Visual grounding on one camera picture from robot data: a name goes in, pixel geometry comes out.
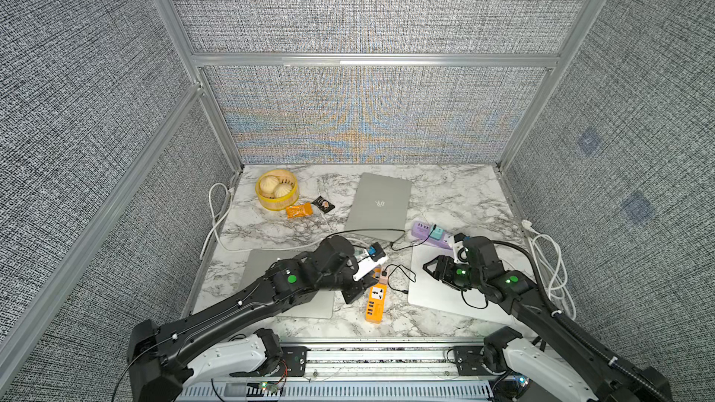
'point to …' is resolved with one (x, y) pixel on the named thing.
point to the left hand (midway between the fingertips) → (378, 276)
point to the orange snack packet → (303, 210)
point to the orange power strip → (376, 302)
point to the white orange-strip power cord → (214, 223)
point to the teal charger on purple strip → (437, 234)
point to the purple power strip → (422, 231)
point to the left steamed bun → (268, 183)
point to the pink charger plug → (383, 279)
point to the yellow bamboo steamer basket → (269, 200)
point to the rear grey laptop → (379, 203)
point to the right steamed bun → (281, 190)
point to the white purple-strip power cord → (548, 249)
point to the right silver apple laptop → (424, 291)
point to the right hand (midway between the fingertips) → (427, 263)
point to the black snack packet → (323, 205)
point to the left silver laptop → (317, 305)
